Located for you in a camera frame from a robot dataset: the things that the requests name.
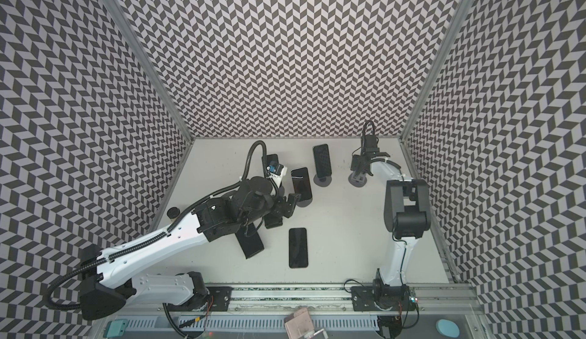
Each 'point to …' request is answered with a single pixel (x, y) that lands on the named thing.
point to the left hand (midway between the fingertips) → (288, 193)
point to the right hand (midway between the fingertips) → (360, 168)
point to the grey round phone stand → (360, 181)
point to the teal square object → (115, 328)
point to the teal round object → (448, 327)
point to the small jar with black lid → (173, 212)
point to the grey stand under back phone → (322, 182)
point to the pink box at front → (298, 323)
